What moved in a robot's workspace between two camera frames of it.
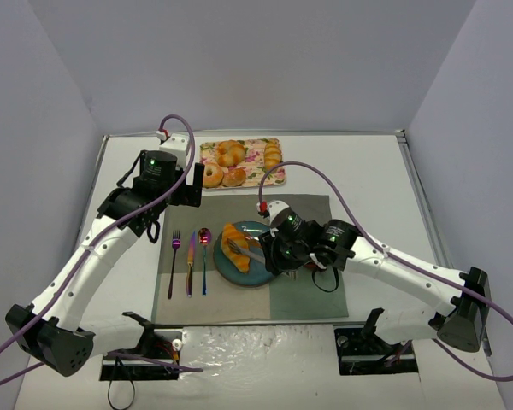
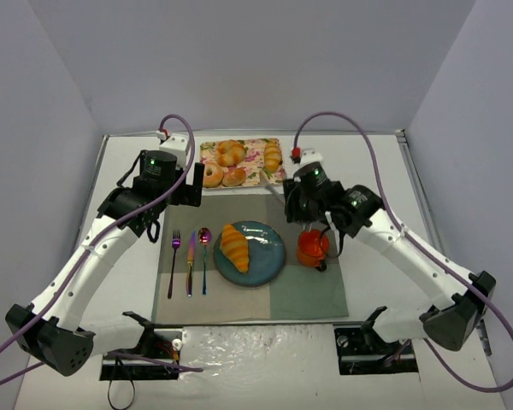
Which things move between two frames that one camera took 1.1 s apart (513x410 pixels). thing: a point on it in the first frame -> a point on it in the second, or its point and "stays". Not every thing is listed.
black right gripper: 274,254 -> 297,205
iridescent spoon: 204,237 stays
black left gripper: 188,193 stays
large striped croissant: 241,260 stays
